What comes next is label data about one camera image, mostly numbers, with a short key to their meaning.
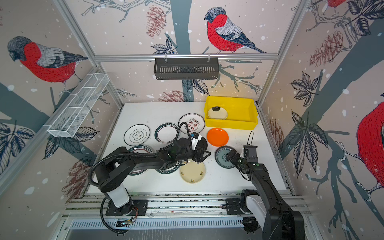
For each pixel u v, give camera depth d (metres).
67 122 0.71
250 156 0.66
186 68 1.06
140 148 0.94
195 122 1.08
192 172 0.85
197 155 0.74
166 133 1.04
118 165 0.52
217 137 1.01
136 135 1.01
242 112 1.14
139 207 0.73
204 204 0.76
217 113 1.14
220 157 0.92
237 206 0.73
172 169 0.85
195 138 0.76
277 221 0.39
